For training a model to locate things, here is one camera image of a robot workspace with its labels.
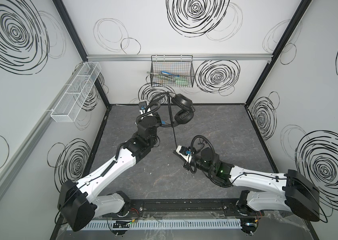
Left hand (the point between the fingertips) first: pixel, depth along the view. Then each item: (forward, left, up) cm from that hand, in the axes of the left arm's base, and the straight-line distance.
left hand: (151, 108), depth 72 cm
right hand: (-16, -11, -13) cm, 24 cm away
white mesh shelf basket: (+1, +41, 0) cm, 41 cm away
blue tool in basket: (+30, -6, 0) cm, 31 cm away
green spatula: (+23, -11, 0) cm, 26 cm away
